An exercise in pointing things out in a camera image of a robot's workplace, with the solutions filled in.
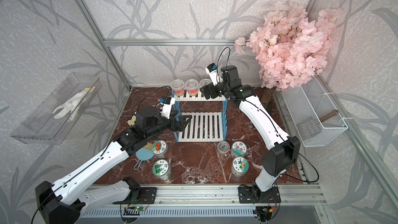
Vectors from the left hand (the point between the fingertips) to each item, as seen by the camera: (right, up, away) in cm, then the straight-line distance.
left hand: (185, 115), depth 70 cm
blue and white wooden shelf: (+10, -8, +28) cm, 31 cm away
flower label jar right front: (+26, -26, +4) cm, 37 cm away
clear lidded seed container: (+2, +14, +5) cm, 15 cm away
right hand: (+10, +15, +7) cm, 19 cm away
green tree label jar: (-12, -27, +4) cm, 29 cm away
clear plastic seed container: (+9, +16, +7) cm, 19 cm away
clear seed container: (+19, -20, +14) cm, 31 cm away
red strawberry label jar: (-15, -19, +11) cm, 26 cm away
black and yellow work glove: (-40, -7, +31) cm, 51 cm away
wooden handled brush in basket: (+61, 0, -6) cm, 61 cm away
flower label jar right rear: (+27, -19, +10) cm, 35 cm away
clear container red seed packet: (-4, +14, +5) cm, 15 cm away
